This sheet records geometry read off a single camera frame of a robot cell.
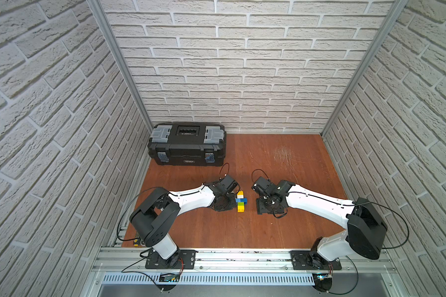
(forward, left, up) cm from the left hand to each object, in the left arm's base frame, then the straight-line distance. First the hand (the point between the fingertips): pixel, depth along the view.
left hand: (235, 204), depth 88 cm
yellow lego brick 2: (-3, -2, +1) cm, 4 cm away
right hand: (-4, -14, +3) cm, 15 cm away
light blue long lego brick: (+1, -3, +1) cm, 4 cm away
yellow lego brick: (+5, -3, +1) cm, 6 cm away
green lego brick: (0, -2, 0) cm, 2 cm away
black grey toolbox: (+26, +24, +15) cm, 39 cm away
